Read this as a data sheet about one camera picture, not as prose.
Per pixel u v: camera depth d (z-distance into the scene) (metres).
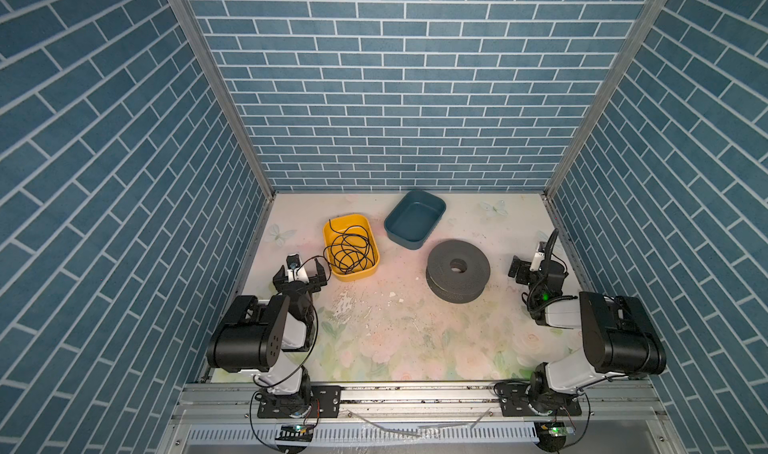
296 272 0.76
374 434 0.77
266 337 0.46
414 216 1.15
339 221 1.06
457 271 0.98
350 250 1.02
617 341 0.46
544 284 0.72
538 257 0.83
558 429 0.71
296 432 0.72
